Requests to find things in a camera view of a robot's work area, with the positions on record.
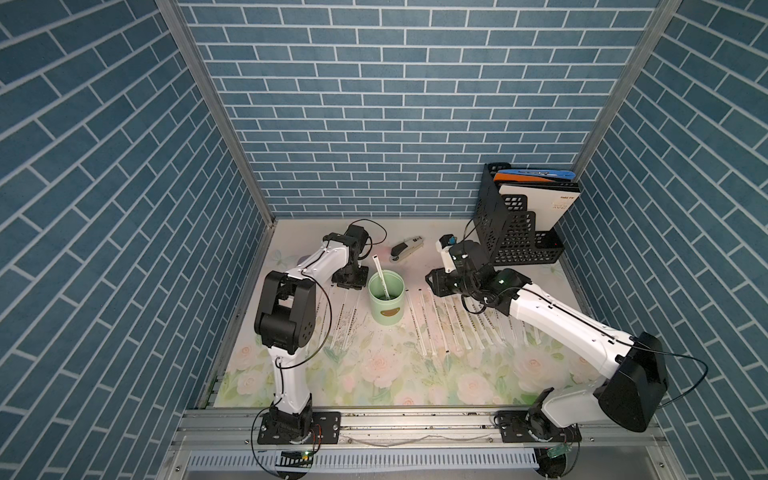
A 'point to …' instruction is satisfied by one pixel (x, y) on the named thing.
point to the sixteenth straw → (352, 319)
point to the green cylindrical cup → (387, 312)
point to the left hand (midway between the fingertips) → (361, 285)
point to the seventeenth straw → (376, 259)
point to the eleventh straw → (340, 321)
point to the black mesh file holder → (506, 229)
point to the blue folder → (552, 174)
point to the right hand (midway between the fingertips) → (434, 277)
